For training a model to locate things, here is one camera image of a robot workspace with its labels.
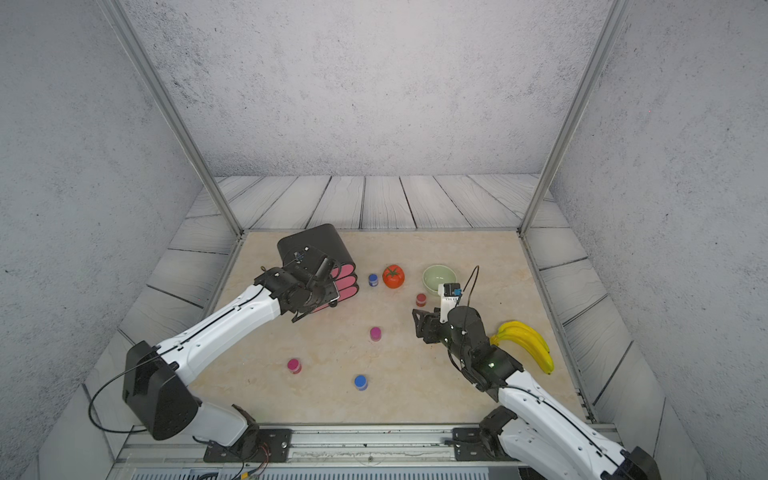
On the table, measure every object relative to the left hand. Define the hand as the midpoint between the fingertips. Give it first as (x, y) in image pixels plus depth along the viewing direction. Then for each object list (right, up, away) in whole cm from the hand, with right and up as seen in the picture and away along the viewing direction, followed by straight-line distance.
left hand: (336, 293), depth 82 cm
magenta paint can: (-12, -21, +2) cm, 24 cm away
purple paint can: (+10, -13, +9) cm, 19 cm away
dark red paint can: (+25, -4, +16) cm, 30 cm away
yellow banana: (+54, -13, +3) cm, 55 cm away
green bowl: (+30, +4, +21) cm, 37 cm away
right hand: (+24, -4, -5) cm, 24 cm away
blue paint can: (+7, -24, -1) cm, 25 cm away
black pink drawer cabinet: (-7, +16, +16) cm, 24 cm away
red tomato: (+15, +3, +19) cm, 25 cm away
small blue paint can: (+9, +2, +22) cm, 24 cm away
